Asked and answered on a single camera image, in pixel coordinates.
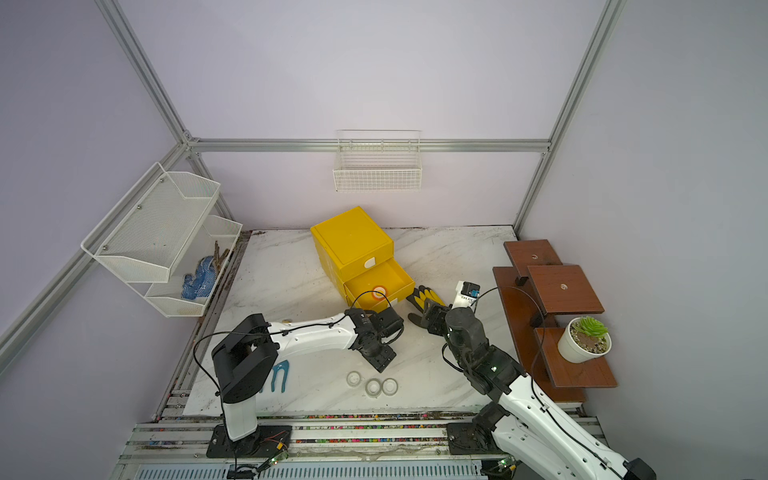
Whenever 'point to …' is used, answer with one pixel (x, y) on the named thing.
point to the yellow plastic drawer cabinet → (359, 257)
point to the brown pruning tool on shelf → (218, 257)
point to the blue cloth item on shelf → (200, 285)
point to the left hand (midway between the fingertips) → (376, 356)
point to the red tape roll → (380, 290)
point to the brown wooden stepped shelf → (530, 295)
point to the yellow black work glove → (423, 297)
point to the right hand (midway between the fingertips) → (437, 307)
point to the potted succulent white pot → (584, 339)
